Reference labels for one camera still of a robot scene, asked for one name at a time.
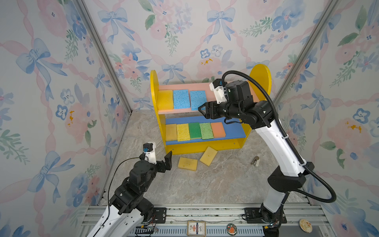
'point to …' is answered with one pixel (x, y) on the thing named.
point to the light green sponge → (207, 131)
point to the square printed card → (196, 228)
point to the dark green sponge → (195, 131)
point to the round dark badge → (231, 229)
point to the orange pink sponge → (218, 130)
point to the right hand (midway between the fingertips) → (203, 106)
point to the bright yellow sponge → (183, 132)
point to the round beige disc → (305, 225)
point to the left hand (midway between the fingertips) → (162, 150)
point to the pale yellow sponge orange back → (208, 156)
